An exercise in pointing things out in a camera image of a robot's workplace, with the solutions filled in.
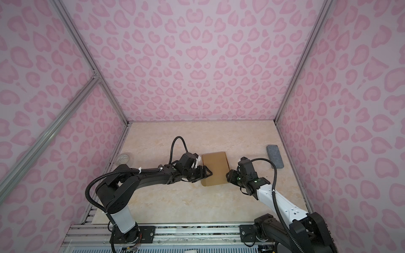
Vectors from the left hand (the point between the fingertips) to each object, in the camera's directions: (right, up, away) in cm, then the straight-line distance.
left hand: (210, 173), depth 86 cm
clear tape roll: (-55, +6, +12) cm, 57 cm away
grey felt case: (+40, +8, +11) cm, 42 cm away
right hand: (+10, -1, -1) cm, 10 cm away
